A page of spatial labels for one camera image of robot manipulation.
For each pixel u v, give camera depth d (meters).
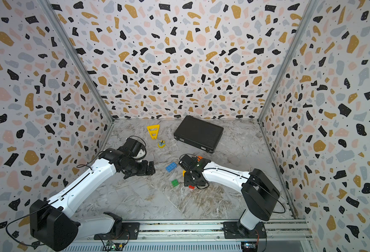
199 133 1.13
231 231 0.73
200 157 0.68
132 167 0.65
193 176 0.61
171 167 0.95
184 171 0.92
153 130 1.15
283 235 0.73
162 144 1.06
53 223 0.38
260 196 0.44
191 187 0.88
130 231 0.73
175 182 0.90
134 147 0.64
